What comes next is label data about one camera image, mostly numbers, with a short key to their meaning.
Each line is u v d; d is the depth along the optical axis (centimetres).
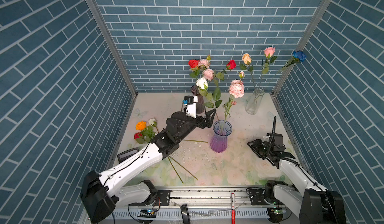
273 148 68
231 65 84
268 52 82
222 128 80
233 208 71
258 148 78
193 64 94
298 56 80
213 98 72
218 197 75
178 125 49
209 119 59
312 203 41
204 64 92
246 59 81
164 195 75
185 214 66
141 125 98
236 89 68
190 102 57
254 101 102
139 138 91
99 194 37
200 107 73
